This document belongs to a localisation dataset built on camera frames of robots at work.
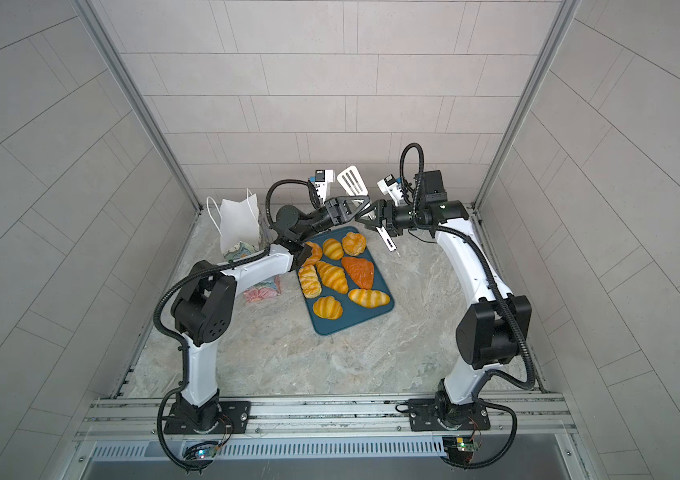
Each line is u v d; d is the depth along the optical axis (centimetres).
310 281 91
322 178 70
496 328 44
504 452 65
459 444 69
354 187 70
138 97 86
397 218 67
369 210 69
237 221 89
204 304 51
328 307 85
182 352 54
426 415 71
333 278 91
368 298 89
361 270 94
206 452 64
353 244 99
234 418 71
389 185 71
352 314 87
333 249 99
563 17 71
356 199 70
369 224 69
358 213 69
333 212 67
